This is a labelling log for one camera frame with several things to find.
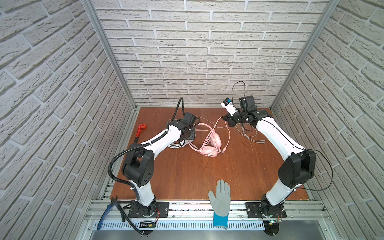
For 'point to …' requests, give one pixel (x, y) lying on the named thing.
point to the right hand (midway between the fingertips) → (225, 115)
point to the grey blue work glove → (220, 204)
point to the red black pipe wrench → (140, 128)
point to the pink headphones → (211, 147)
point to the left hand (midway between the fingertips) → (191, 133)
